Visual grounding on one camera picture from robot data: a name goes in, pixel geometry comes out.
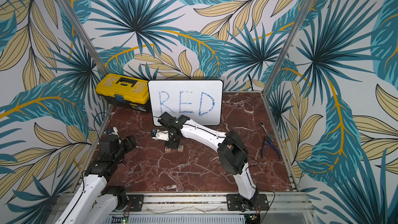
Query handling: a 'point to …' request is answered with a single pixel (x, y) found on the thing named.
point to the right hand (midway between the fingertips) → (171, 141)
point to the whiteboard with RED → (202, 100)
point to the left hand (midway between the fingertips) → (130, 141)
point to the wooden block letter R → (167, 150)
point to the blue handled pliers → (271, 143)
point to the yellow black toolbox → (125, 90)
